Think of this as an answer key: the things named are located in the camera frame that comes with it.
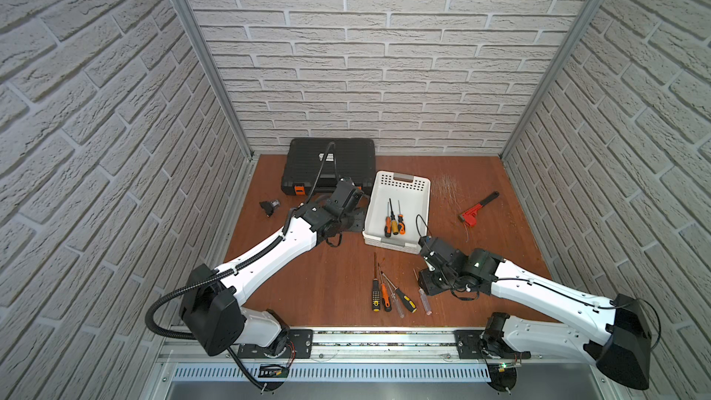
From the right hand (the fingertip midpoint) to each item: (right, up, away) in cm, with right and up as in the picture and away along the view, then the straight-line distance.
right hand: (425, 280), depth 77 cm
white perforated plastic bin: (+2, +23, +29) cm, 38 cm away
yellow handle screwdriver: (-7, +14, +20) cm, 25 cm away
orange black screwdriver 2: (-9, +12, +17) cm, 23 cm away
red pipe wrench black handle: (+21, +16, +21) cm, 34 cm away
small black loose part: (-54, +19, +25) cm, 62 cm away
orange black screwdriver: (-5, +13, +18) cm, 23 cm away
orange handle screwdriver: (-11, -6, +4) cm, 13 cm away
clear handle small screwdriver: (-8, -8, +3) cm, 12 cm away
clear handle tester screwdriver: (0, -7, +4) cm, 8 cm away
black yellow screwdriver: (-6, -7, +4) cm, 10 cm away
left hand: (-19, +19, +3) cm, 27 cm away
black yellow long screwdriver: (-14, -5, +5) cm, 16 cm away
